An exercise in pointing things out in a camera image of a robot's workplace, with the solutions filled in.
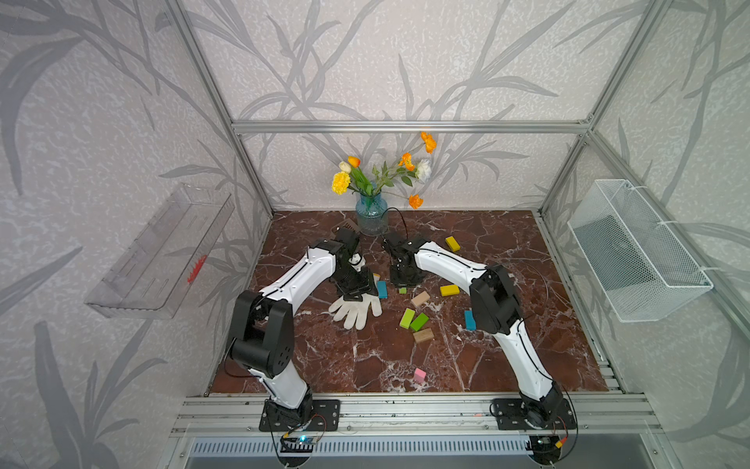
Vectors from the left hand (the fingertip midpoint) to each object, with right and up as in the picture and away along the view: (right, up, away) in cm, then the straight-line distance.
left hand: (373, 293), depth 85 cm
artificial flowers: (-8, +38, +14) cm, 41 cm away
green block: (+9, -1, +11) cm, 14 cm away
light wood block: (+15, -4, +11) cm, 19 cm away
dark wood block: (+15, -13, +2) cm, 20 cm away
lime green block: (+10, -9, +6) cm, 15 cm away
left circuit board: (-17, -35, -13) cm, 41 cm away
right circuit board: (+42, -33, -17) cm, 56 cm away
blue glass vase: (-3, +26, +20) cm, 33 cm away
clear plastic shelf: (-50, +8, -18) cm, 53 cm away
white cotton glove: (-6, -7, +8) cm, 12 cm away
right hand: (+7, +1, +12) cm, 14 cm away
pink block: (+13, -20, -9) cm, 25 cm away
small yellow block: (+28, +14, +24) cm, 40 cm away
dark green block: (+14, -10, +5) cm, 18 cm away
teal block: (+2, 0, +13) cm, 13 cm away
